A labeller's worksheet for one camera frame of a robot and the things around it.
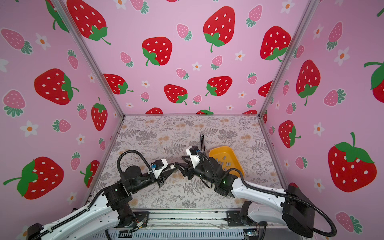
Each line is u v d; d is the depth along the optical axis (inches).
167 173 25.2
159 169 22.9
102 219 22.9
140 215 29.6
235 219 28.9
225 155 38.4
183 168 24.8
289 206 16.2
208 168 21.5
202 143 39.9
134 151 20.6
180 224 28.8
